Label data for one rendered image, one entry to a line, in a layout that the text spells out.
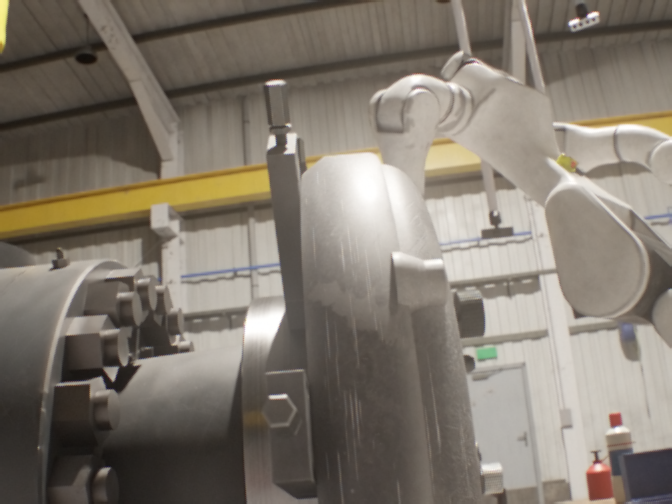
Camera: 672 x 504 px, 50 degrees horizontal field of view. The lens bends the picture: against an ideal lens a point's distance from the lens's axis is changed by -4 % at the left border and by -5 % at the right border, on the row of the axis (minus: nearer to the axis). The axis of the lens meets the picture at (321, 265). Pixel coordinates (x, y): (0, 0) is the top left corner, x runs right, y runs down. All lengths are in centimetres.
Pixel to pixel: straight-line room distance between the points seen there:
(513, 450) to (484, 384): 109
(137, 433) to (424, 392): 35
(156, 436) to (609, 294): 74
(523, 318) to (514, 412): 148
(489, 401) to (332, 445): 1107
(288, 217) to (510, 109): 80
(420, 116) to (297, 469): 92
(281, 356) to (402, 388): 22
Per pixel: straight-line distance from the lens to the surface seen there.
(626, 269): 121
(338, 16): 1223
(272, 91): 71
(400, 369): 56
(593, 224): 125
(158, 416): 81
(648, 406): 1207
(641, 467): 186
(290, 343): 76
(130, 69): 1206
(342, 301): 58
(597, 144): 163
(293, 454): 51
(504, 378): 1167
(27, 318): 78
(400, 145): 135
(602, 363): 1199
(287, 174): 70
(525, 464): 1160
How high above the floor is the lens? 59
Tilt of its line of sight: 17 degrees up
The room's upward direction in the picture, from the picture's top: 5 degrees counter-clockwise
